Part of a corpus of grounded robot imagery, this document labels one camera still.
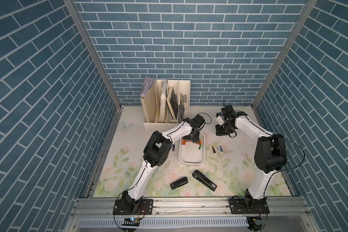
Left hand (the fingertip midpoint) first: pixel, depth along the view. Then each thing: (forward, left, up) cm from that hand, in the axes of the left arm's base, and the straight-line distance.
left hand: (195, 139), depth 99 cm
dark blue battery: (-6, +15, -2) cm, 16 cm away
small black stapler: (-29, +12, +1) cm, 31 cm away
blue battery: (-7, -17, -1) cm, 18 cm away
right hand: (+1, -15, +7) cm, 17 cm away
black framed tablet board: (+20, +16, +16) cm, 30 cm away
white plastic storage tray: (-11, +4, 0) cm, 12 cm away
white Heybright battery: (-6, -14, -1) cm, 15 cm away
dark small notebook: (+26, +10, +1) cm, 28 cm away
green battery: (-4, -3, 0) cm, 5 cm away
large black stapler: (-28, -3, +2) cm, 28 cm away
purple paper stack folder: (+23, +32, +28) cm, 49 cm away
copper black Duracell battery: (-7, -12, 0) cm, 14 cm away
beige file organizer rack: (+16, +21, +19) cm, 32 cm away
